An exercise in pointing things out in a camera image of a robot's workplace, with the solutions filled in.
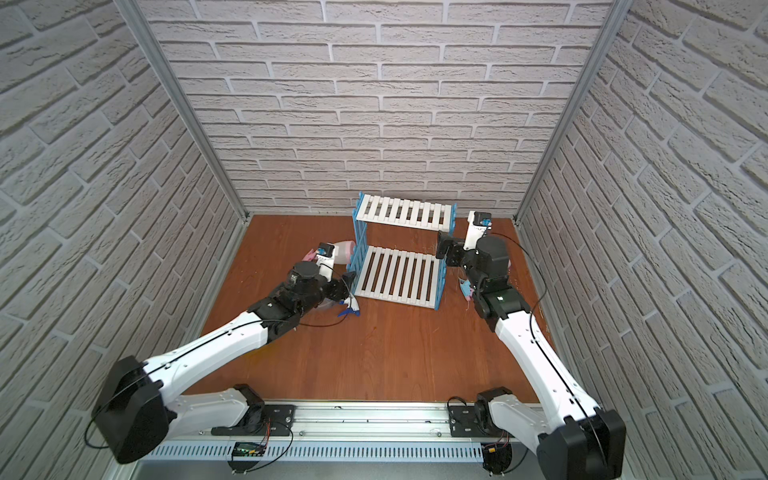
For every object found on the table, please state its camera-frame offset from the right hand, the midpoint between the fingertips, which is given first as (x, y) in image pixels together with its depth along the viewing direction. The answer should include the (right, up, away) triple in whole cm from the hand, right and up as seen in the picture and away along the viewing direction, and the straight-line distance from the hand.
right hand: (447, 232), depth 75 cm
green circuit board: (-50, -54, -3) cm, 73 cm away
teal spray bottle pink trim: (+11, -19, +23) cm, 31 cm away
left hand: (-28, -8, +6) cm, 30 cm away
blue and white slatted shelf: (-13, -8, +31) cm, 35 cm away
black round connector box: (+11, -53, -6) cm, 55 cm away
